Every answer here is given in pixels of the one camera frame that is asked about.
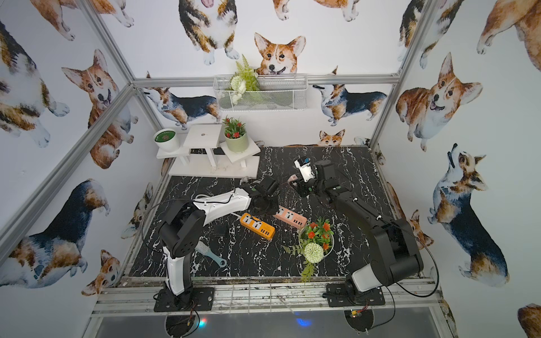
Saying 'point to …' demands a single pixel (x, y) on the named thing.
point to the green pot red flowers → (235, 139)
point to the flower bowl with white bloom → (315, 242)
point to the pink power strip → (290, 217)
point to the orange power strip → (253, 224)
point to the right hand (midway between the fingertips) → (292, 179)
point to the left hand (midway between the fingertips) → (279, 211)
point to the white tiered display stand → (203, 154)
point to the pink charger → (293, 177)
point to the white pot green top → (166, 139)
